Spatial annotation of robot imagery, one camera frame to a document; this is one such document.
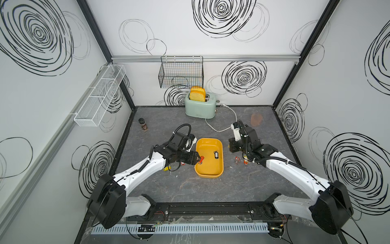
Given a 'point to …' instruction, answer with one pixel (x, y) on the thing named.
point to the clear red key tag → (237, 160)
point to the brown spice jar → (142, 122)
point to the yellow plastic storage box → (210, 151)
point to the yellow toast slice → (197, 93)
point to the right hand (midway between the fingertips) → (230, 140)
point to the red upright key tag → (202, 158)
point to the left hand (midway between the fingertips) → (196, 157)
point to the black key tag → (216, 154)
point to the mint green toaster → (205, 110)
